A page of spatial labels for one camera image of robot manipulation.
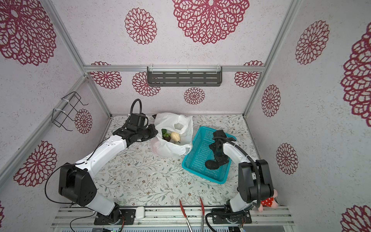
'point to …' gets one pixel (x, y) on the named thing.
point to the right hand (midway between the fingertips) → (213, 151)
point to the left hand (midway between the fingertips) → (159, 132)
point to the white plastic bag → (182, 124)
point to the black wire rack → (59, 116)
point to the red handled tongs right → (203, 212)
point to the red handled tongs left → (184, 214)
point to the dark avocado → (211, 165)
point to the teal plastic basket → (199, 153)
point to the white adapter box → (139, 212)
